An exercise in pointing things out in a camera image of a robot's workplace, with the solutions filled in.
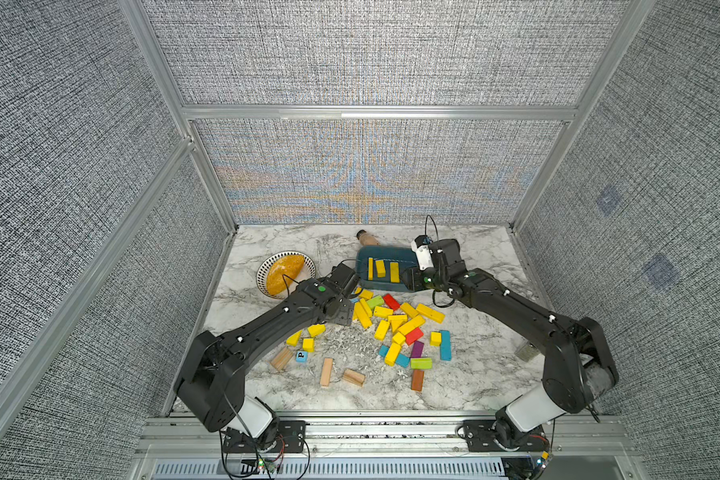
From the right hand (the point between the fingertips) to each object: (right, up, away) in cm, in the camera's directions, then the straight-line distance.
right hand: (406, 265), depth 87 cm
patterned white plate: (-31, -3, +17) cm, 36 cm away
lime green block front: (+4, -28, -1) cm, 28 cm away
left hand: (-19, -12, -2) cm, 23 cm away
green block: (-9, -12, +11) cm, 18 cm away
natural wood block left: (-36, -26, -2) cm, 44 cm away
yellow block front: (-4, -25, -1) cm, 25 cm away
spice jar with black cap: (-11, +9, +26) cm, 30 cm away
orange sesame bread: (-39, -3, +11) cm, 40 cm away
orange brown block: (+2, -31, -6) cm, 31 cm away
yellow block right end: (+9, -15, +8) cm, 20 cm away
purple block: (+3, -25, +1) cm, 25 cm away
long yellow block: (-13, -15, +8) cm, 22 cm away
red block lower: (+3, -21, +3) cm, 22 cm away
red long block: (-3, -12, +11) cm, 17 cm away
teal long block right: (+12, -24, +3) cm, 27 cm away
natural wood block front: (-23, -30, -3) cm, 38 cm away
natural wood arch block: (-15, -30, -5) cm, 34 cm away
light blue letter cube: (-30, -26, -1) cm, 40 cm away
